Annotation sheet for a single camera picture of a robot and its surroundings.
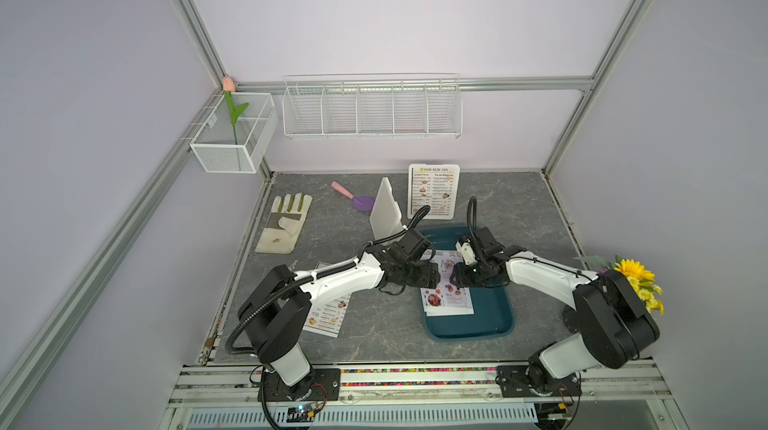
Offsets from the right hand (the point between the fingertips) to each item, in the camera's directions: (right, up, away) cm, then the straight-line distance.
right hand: (455, 277), depth 91 cm
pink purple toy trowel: (-32, +23, +21) cm, 44 cm away
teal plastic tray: (+10, -8, -6) cm, 14 cm away
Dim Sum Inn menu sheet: (-38, -10, -6) cm, 40 cm away
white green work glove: (-58, +14, +14) cm, 61 cm away
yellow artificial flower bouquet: (+35, +6, -26) cm, 44 cm away
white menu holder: (+2, +28, +8) cm, 30 cm away
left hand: (-9, +1, -8) cm, 12 cm away
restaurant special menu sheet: (-4, -5, -6) cm, 9 cm away
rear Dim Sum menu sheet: (-6, +28, +8) cm, 30 cm away
